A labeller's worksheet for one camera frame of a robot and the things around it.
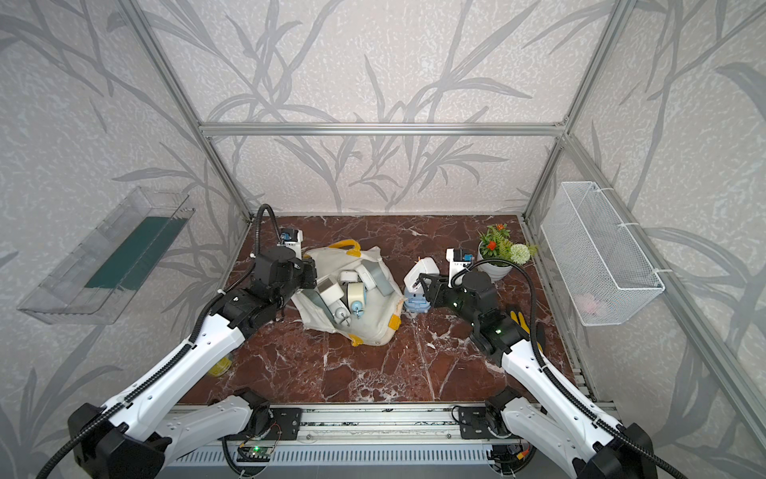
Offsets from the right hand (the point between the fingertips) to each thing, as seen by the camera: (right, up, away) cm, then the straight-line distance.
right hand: (424, 274), depth 76 cm
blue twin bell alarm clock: (-19, -11, +11) cm, 25 cm away
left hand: (-29, +4, +1) cm, 30 cm away
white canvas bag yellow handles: (-12, -13, +12) cm, 22 cm away
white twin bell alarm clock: (-23, -13, +10) cm, 28 cm away
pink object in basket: (+40, -6, -3) cm, 40 cm away
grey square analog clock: (-13, -2, +10) cm, 16 cm away
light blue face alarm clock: (-1, -11, +16) cm, 19 cm away
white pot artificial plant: (+23, +8, +16) cm, 29 cm away
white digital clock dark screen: (-26, -6, +8) cm, 28 cm away
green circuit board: (-42, -43, -5) cm, 60 cm away
